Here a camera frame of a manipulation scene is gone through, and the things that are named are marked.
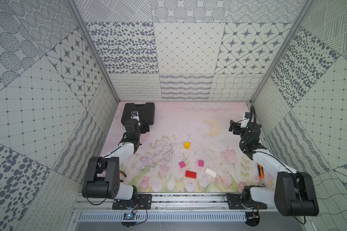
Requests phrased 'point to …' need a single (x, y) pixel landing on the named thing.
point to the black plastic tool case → (146, 112)
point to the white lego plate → (210, 172)
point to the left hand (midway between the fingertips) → (143, 121)
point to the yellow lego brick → (187, 145)
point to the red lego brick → (191, 174)
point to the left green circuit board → (128, 216)
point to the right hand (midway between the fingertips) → (239, 123)
